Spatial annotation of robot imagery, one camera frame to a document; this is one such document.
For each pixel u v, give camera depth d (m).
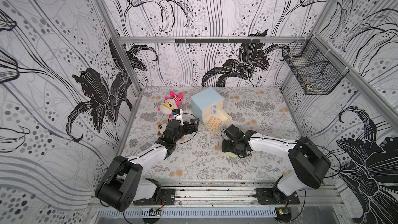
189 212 0.77
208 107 0.89
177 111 0.77
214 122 0.99
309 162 0.44
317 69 0.88
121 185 0.41
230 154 0.80
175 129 0.66
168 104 1.01
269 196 0.72
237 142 0.67
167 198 0.73
